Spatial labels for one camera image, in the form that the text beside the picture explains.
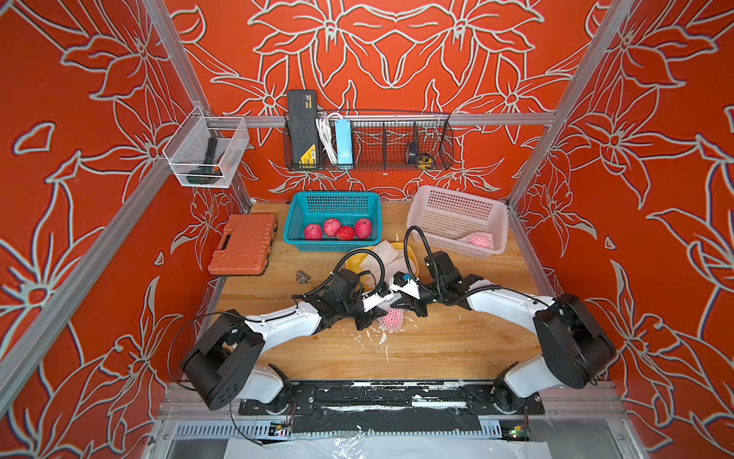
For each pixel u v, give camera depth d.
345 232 1.02
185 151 0.79
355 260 0.99
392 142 0.97
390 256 0.92
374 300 0.73
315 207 1.14
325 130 0.84
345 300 0.70
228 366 0.42
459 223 1.11
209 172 0.81
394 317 0.81
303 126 0.88
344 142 0.90
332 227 1.04
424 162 0.94
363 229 1.04
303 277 0.95
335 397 0.74
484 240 0.97
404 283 0.71
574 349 0.44
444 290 0.68
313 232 1.03
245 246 0.99
